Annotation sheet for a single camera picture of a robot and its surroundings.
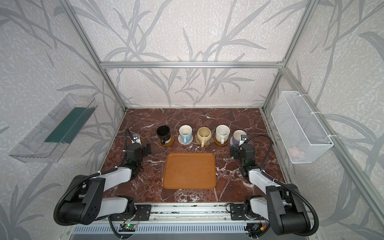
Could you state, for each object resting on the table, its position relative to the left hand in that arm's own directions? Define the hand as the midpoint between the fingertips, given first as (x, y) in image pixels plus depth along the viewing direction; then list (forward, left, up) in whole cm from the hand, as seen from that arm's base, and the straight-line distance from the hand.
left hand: (141, 138), depth 91 cm
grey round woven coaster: (+3, -58, -9) cm, 58 cm away
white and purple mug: (+5, -61, -4) cm, 61 cm away
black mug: (+4, -13, 0) cm, 14 cm away
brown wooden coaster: (+1, -16, -9) cm, 18 cm away
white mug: (+8, -51, -4) cm, 52 cm away
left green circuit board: (-44, -2, -9) cm, 45 cm away
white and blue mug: (+7, -27, -3) cm, 28 cm away
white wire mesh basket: (-16, -79, +27) cm, 85 cm away
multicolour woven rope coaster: (+2, -25, -8) cm, 26 cm away
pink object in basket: (-15, -83, +13) cm, 86 cm away
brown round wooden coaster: (0, -49, -6) cm, 49 cm away
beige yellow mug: (+7, -39, -7) cm, 40 cm away
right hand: (-1, -62, -1) cm, 62 cm away
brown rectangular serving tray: (-17, -31, -8) cm, 36 cm away
